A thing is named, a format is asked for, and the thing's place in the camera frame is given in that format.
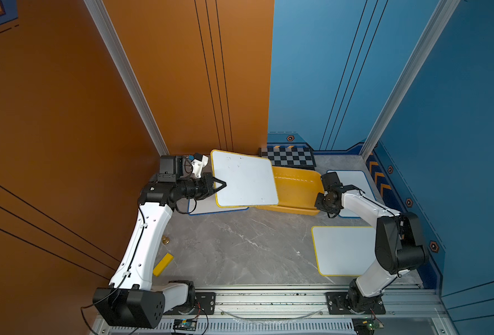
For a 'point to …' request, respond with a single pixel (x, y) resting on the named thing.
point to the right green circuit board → (365, 326)
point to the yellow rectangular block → (162, 264)
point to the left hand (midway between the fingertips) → (225, 181)
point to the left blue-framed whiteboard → (208, 204)
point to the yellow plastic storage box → (298, 190)
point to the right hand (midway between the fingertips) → (320, 205)
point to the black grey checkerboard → (294, 157)
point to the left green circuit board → (185, 324)
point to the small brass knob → (165, 240)
